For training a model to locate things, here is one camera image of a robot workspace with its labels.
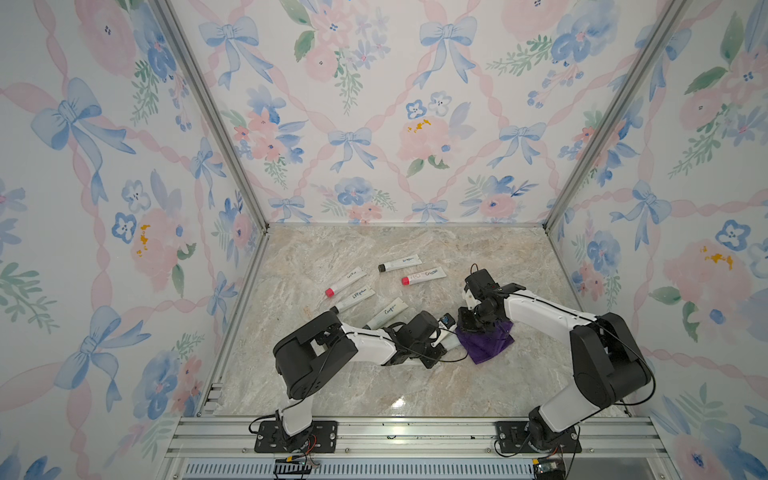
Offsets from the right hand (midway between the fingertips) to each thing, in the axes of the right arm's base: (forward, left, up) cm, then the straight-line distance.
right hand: (464, 327), depth 91 cm
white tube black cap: (+25, +19, 0) cm, 31 cm away
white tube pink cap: (+19, +35, 0) cm, 40 cm away
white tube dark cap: (+6, +40, +1) cm, 41 cm away
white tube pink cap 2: (+17, +17, 0) cm, 24 cm away
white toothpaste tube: (-4, +5, +1) cm, 7 cm away
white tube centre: (+6, +22, 0) cm, 22 cm away
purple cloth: (-6, -5, +1) cm, 8 cm away
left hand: (-6, +6, -1) cm, 9 cm away
